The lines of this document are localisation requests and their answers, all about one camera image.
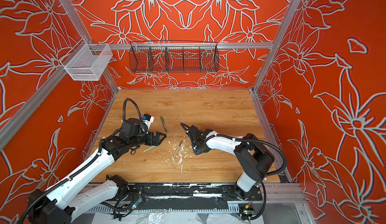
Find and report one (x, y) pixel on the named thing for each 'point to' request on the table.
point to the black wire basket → (164, 56)
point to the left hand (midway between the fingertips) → (159, 133)
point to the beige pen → (178, 148)
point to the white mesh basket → (86, 62)
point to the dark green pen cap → (162, 119)
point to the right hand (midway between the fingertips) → (197, 148)
